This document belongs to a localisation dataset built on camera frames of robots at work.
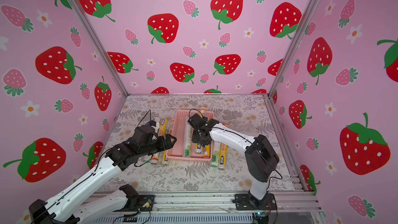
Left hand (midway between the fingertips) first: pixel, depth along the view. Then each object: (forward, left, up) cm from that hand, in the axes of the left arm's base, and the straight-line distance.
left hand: (172, 140), depth 75 cm
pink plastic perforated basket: (+26, +2, -16) cm, 30 cm away
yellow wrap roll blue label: (+1, -26, -16) cm, 31 cm away
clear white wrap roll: (+7, -5, -14) cm, 17 cm away
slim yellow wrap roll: (+3, -17, -15) cm, 23 cm away
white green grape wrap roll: (0, -22, -15) cm, 27 cm away
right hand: (+8, -14, -10) cm, 19 cm away
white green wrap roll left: (-2, +12, -16) cm, 20 cm away
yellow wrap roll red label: (0, -13, -8) cm, 15 cm away
